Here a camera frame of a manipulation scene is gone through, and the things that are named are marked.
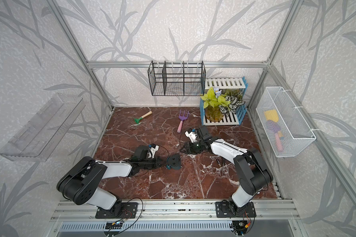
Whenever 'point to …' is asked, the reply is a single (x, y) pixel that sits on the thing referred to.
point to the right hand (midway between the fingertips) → (182, 149)
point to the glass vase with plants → (218, 103)
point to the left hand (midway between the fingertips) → (166, 162)
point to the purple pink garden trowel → (273, 126)
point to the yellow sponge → (271, 114)
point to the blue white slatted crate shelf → (227, 83)
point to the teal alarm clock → (174, 161)
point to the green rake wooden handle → (137, 120)
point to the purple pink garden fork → (182, 117)
